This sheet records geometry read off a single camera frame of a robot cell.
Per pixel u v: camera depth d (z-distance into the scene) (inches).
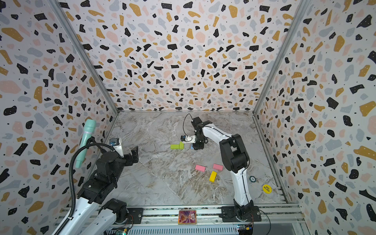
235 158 22.2
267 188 32.9
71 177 18.1
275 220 29.1
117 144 24.2
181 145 39.6
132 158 26.6
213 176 34.5
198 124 30.7
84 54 33.7
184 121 46.2
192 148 37.6
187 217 28.3
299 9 28.7
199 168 35.7
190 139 34.5
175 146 39.7
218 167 35.5
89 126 27.2
